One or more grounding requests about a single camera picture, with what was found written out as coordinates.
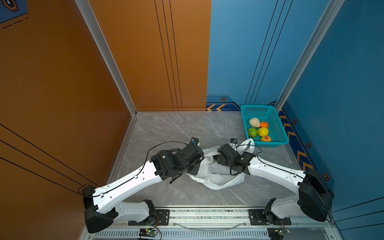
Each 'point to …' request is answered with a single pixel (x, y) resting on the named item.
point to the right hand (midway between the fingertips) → (224, 158)
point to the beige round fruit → (254, 122)
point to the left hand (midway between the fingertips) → (197, 161)
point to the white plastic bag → (210, 173)
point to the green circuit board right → (279, 232)
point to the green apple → (252, 132)
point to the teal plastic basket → (277, 131)
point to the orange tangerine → (264, 124)
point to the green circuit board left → (148, 232)
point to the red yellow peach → (265, 138)
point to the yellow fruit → (262, 131)
